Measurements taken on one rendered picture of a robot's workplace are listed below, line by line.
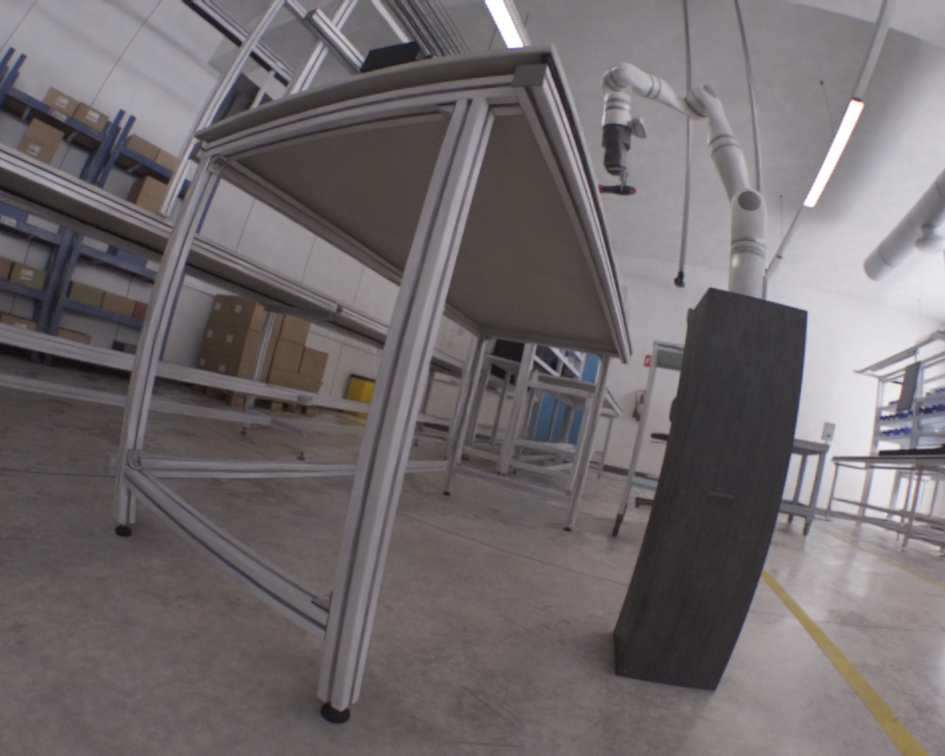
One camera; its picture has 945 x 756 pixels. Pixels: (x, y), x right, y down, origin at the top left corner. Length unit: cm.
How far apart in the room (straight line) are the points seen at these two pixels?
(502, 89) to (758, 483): 84
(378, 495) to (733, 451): 69
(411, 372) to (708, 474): 63
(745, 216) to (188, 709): 143
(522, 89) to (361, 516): 60
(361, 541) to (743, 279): 95
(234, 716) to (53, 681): 27
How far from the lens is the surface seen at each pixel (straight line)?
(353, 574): 57
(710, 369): 94
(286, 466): 149
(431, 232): 58
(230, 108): 271
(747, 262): 112
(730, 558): 98
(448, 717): 78
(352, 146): 102
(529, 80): 64
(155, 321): 108
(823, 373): 825
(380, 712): 76
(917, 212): 535
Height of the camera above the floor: 49
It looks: 4 degrees up
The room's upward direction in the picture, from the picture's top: 13 degrees clockwise
